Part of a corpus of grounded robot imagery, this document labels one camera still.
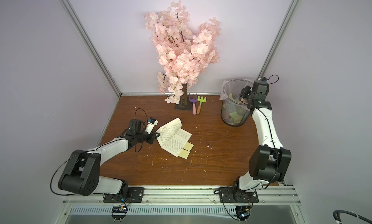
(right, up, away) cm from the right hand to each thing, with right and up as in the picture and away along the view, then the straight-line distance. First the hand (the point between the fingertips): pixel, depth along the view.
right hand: (250, 85), depth 80 cm
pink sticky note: (-3, -8, +3) cm, 9 cm away
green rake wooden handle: (-26, -7, +36) cm, 44 cm away
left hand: (-54, -29, +10) cm, 62 cm away
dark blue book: (-46, -33, +13) cm, 58 cm away
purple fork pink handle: (-32, -7, +35) cm, 48 cm away
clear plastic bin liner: (-9, -11, +6) cm, 16 cm away
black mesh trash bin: (-4, -22, +14) cm, 26 cm away
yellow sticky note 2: (-38, -41, +7) cm, 57 cm away
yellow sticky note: (-36, -37, +10) cm, 52 cm away
